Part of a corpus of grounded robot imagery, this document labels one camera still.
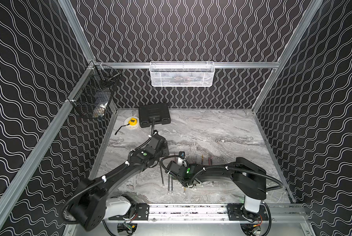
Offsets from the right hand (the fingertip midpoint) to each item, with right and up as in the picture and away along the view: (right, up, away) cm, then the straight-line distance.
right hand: (176, 171), depth 87 cm
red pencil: (+12, +4, +5) cm, 14 cm away
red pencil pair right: (+22, +5, +5) cm, 23 cm away
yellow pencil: (+5, -9, -5) cm, 11 cm away
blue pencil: (-2, -10, -6) cm, 12 cm away
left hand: (-6, +15, -3) cm, 17 cm away
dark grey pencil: (-7, -7, -3) cm, 11 cm away
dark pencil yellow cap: (+17, +7, +8) cm, 20 cm away
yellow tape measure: (-34, +29, +23) cm, 50 cm away
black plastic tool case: (-12, +37, +26) cm, 47 cm away
